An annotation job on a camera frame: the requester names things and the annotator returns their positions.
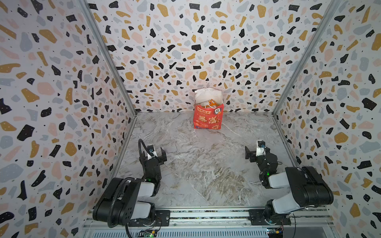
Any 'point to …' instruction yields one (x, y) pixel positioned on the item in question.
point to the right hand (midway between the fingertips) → (253, 143)
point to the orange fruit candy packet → (210, 103)
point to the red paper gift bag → (208, 118)
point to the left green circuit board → (147, 233)
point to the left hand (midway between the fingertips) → (152, 148)
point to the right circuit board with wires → (275, 232)
